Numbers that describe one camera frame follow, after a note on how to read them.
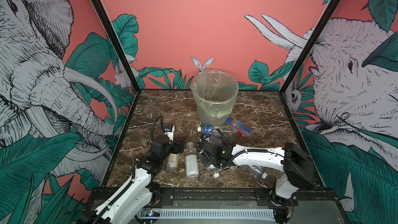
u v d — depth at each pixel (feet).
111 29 2.87
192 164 2.57
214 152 2.01
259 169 2.68
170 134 2.38
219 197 2.47
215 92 3.40
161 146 1.98
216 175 2.47
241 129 3.32
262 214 2.30
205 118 3.16
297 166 1.42
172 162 2.62
